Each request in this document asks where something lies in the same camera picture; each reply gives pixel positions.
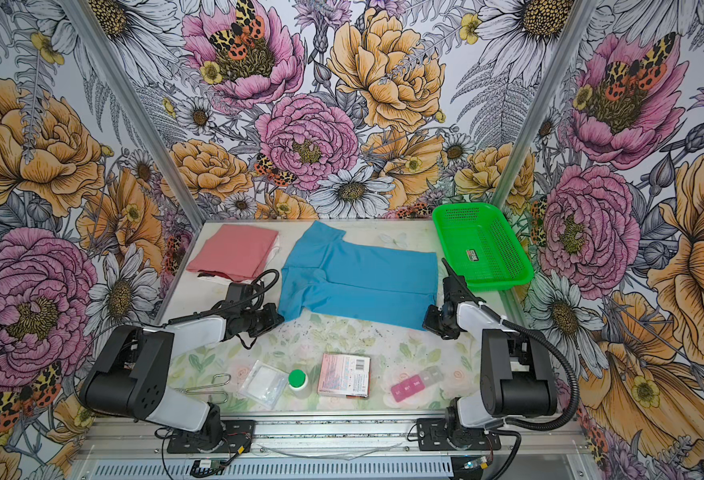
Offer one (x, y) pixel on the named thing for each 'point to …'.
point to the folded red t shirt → (237, 252)
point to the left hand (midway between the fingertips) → (283, 326)
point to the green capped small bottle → (298, 382)
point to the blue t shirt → (327, 276)
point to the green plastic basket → (483, 245)
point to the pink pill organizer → (416, 383)
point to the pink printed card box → (345, 376)
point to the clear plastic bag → (264, 385)
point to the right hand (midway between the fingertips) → (430, 333)
